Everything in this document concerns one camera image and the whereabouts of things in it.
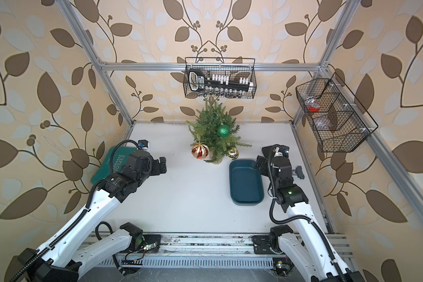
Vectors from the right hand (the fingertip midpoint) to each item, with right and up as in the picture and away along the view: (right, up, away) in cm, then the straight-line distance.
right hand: (267, 160), depth 79 cm
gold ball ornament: (-16, +3, -4) cm, 17 cm away
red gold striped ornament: (-30, +5, -8) cm, 31 cm away
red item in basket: (+23, +24, +2) cm, 33 cm away
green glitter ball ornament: (-20, +13, -5) cm, 24 cm away
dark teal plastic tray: (-8, -13, +9) cm, 18 cm away
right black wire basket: (+30, +19, -3) cm, 35 cm away
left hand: (-51, +1, -2) cm, 51 cm away
